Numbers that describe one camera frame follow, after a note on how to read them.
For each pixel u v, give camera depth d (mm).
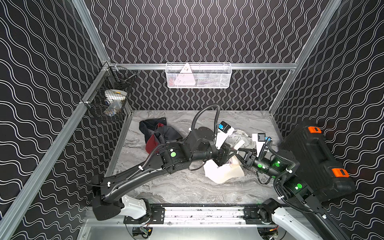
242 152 594
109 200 385
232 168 716
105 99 835
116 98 816
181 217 763
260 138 564
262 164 549
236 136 1002
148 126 976
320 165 664
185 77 899
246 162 559
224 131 494
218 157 512
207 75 606
